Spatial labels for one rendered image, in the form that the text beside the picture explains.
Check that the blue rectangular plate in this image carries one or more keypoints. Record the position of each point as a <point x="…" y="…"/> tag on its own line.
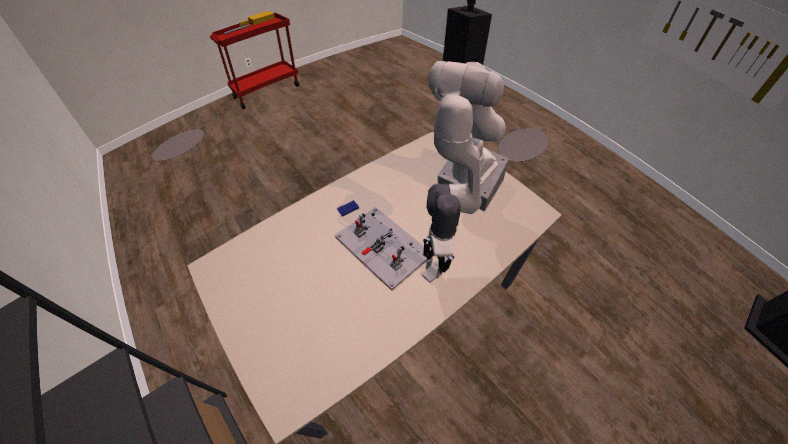
<point x="348" y="208"/>

